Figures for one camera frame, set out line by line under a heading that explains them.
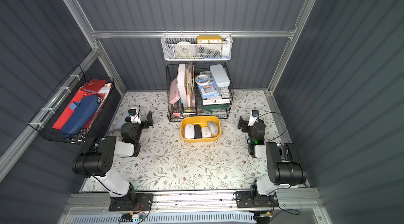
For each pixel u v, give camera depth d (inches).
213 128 37.6
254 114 31.2
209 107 38.3
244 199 29.0
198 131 37.6
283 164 18.3
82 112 26.9
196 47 34.1
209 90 35.5
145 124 33.3
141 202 28.9
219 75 38.8
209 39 34.2
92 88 30.7
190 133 36.8
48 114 24.7
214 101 36.9
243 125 32.7
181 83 35.0
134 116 30.8
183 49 33.1
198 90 35.6
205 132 37.1
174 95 39.6
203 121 39.7
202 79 38.1
